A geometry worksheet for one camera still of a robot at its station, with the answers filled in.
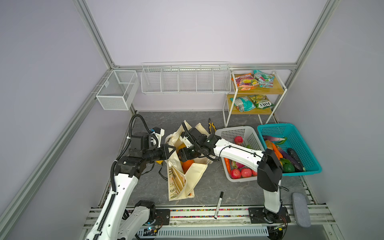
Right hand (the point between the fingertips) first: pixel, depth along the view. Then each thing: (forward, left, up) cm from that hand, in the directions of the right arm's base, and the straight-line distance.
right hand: (181, 158), depth 81 cm
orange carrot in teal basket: (+7, -59, -9) cm, 60 cm away
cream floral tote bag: (-15, -2, +1) cm, 15 cm away
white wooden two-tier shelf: (+48, -51, +5) cm, 70 cm away
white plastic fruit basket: (+17, -44, -8) cm, 48 cm away
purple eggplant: (0, -67, -10) cm, 68 cm away
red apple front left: (-6, -30, -8) cm, 32 cm away
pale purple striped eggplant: (+19, -59, -10) cm, 63 cm away
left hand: (-2, +2, +12) cm, 12 cm away
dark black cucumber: (+5, -70, -11) cm, 71 cm away
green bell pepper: (-2, -60, -8) cm, 61 cm away
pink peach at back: (+17, -36, -8) cm, 40 cm away
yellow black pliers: (+34, -18, -12) cm, 41 cm away
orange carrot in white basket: (-12, -21, +19) cm, 31 cm away
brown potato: (+14, -55, -9) cm, 57 cm away
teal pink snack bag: (+38, -49, +23) cm, 66 cm away
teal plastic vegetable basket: (+16, -72, -8) cm, 75 cm away
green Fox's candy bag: (+40, -53, +5) cm, 66 cm away
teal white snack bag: (+37, -40, +6) cm, 54 cm away
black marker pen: (-21, -20, -13) cm, 31 cm away
